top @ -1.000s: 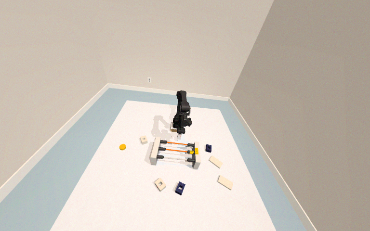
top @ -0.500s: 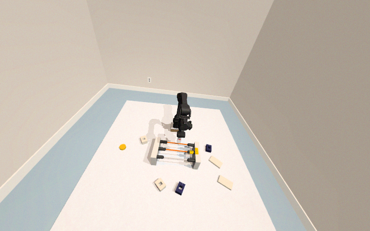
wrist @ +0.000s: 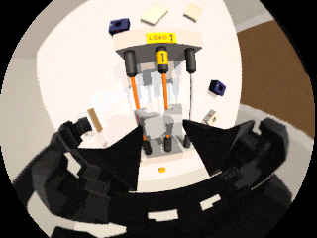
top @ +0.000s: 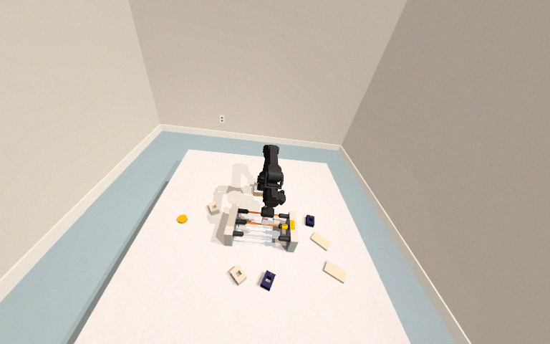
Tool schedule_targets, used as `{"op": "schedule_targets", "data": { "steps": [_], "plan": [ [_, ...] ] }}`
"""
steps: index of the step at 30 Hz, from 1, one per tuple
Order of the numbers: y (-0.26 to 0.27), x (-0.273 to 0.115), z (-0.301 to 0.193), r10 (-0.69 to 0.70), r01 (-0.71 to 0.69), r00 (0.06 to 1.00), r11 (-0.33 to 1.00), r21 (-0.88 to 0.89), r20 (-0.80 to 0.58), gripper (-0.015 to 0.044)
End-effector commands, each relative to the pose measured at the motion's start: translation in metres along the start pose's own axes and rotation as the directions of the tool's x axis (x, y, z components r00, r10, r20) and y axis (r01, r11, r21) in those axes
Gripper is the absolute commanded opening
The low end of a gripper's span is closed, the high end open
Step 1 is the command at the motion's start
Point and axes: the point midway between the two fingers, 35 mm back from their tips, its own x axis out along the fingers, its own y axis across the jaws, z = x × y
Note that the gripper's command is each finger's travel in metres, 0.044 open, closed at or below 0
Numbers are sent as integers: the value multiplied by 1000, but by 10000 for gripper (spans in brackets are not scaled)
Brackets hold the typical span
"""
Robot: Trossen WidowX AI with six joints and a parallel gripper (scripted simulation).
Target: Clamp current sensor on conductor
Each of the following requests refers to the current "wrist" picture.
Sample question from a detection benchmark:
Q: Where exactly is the yellow short cylinder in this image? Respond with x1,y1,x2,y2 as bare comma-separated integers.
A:
159,167,166,173

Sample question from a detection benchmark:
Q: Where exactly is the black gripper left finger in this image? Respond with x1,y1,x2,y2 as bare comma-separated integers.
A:
69,126,143,191

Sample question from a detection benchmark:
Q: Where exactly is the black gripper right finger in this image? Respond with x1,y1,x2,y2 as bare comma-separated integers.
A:
183,119,257,176

